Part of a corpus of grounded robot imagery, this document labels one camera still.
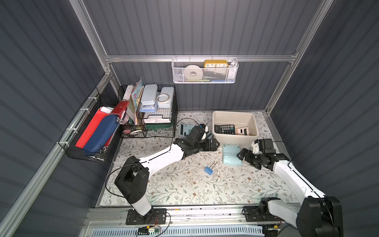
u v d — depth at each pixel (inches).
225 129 40.1
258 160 27.9
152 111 36.1
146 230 27.7
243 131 39.6
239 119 41.4
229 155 36.2
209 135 40.1
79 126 26.3
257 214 28.9
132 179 17.4
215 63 34.2
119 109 30.1
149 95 37.9
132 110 37.2
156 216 28.9
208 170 34.9
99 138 26.1
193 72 33.0
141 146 40.0
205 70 35.5
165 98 38.6
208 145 28.6
